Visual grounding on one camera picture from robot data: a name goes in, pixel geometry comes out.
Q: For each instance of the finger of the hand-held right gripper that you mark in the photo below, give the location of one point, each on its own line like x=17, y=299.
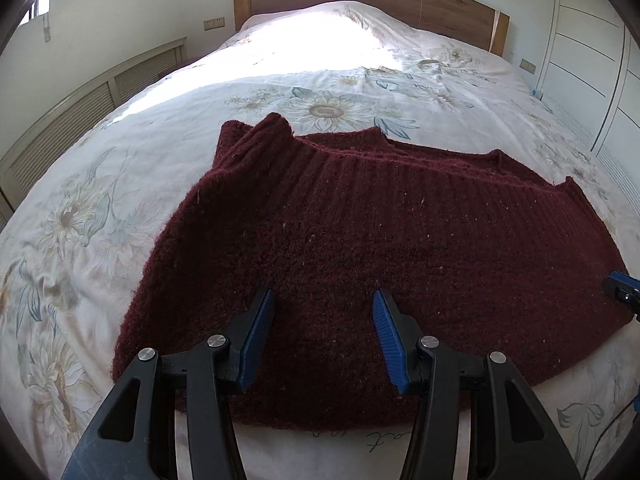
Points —
x=622, y=291

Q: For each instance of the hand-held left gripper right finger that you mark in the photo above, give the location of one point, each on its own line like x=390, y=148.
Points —
x=392, y=345

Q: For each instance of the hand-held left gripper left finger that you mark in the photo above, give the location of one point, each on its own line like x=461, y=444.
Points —
x=257, y=340

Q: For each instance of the dark red knit sweater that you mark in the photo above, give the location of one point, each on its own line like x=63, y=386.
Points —
x=360, y=260

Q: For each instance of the bed with floral duvet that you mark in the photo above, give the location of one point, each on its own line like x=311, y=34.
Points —
x=125, y=170

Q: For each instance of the white wardrobe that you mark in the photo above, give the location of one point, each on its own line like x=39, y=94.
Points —
x=590, y=50

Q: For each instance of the slatted radiator cover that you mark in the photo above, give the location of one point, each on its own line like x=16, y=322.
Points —
x=80, y=120

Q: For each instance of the window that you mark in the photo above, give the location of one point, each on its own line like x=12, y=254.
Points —
x=39, y=5

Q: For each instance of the white wall fitting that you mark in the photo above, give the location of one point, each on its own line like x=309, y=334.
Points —
x=46, y=30

